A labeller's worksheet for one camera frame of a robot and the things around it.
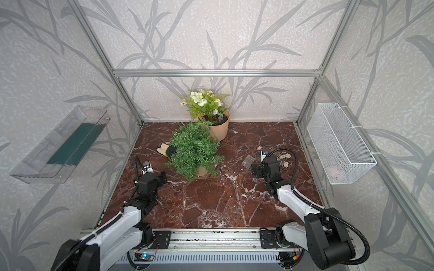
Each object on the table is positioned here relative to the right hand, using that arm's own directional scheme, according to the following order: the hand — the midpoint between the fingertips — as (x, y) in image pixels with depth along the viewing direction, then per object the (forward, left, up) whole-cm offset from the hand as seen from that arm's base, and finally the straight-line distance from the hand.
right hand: (262, 161), depth 90 cm
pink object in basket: (-13, -28, +12) cm, 33 cm away
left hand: (-5, +58, +1) cm, 58 cm away
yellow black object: (+12, +56, -6) cm, 58 cm away
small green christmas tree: (-5, +33, +18) cm, 38 cm away
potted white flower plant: (+24, +30, +19) cm, 43 cm away
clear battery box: (+5, +7, -8) cm, 11 cm away
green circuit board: (-41, +55, -9) cm, 69 cm away
